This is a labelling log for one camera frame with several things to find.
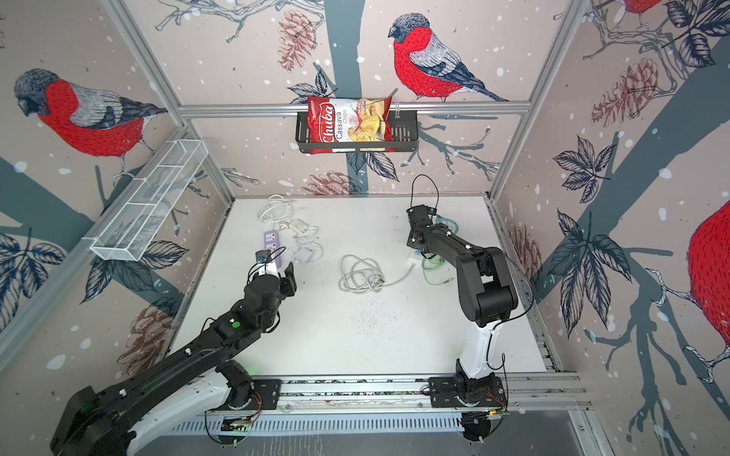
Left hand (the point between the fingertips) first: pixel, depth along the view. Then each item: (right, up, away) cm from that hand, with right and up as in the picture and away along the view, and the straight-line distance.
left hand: (281, 265), depth 79 cm
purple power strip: (-12, +5, +25) cm, 28 cm away
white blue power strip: (+24, -6, +16) cm, 29 cm away
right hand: (+43, +3, +21) cm, 48 cm away
